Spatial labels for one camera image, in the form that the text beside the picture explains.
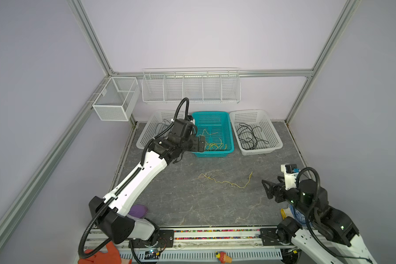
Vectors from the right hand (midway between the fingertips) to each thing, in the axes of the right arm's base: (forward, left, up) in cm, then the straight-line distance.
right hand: (272, 180), depth 68 cm
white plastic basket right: (+56, -8, -17) cm, 59 cm away
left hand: (+16, +32, +6) cm, 37 cm away
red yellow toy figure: (-25, +21, -19) cm, 38 cm away
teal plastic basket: (+53, +21, -22) cm, 61 cm away
